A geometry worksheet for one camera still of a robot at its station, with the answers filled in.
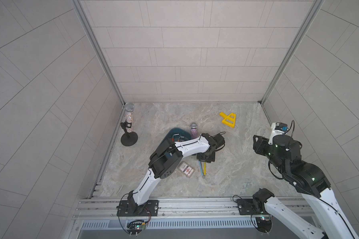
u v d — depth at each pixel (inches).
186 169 32.5
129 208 24.7
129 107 29.8
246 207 27.9
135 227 25.7
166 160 20.2
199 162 33.8
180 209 28.0
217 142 28.5
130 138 37.5
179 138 37.8
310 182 15.5
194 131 37.9
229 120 41.5
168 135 36.1
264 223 26.8
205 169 33.1
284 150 16.7
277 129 21.1
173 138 37.7
